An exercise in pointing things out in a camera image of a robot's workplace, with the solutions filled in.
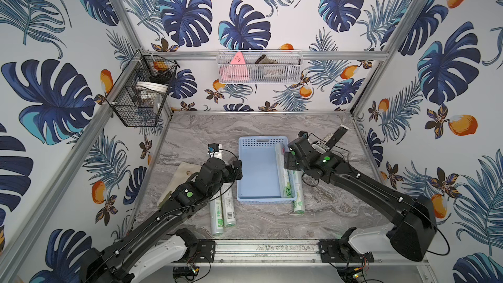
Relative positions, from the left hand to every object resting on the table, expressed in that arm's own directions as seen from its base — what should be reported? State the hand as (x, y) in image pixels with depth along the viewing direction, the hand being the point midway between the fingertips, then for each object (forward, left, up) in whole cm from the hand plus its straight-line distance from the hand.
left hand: (233, 160), depth 75 cm
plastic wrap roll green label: (-9, -28, -17) cm, 34 cm away
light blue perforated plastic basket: (+2, -11, -21) cm, 24 cm away
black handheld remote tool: (+29, -49, -20) cm, 60 cm away
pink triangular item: (+40, +3, +13) cm, 42 cm away
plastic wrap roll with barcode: (-8, +2, -18) cm, 19 cm away
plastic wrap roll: (-11, +6, -18) cm, 22 cm away
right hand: (+6, -25, -5) cm, 26 cm away
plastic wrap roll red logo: (+2, -24, -18) cm, 31 cm away
